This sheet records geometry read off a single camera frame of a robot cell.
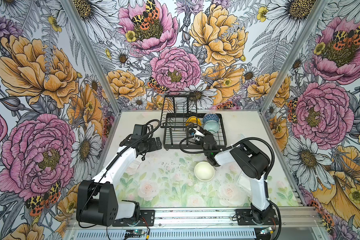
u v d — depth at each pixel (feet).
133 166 3.01
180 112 3.52
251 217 2.23
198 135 2.73
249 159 1.81
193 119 2.71
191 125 2.65
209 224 2.44
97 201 1.36
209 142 2.50
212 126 3.53
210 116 3.67
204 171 2.93
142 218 2.40
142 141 2.18
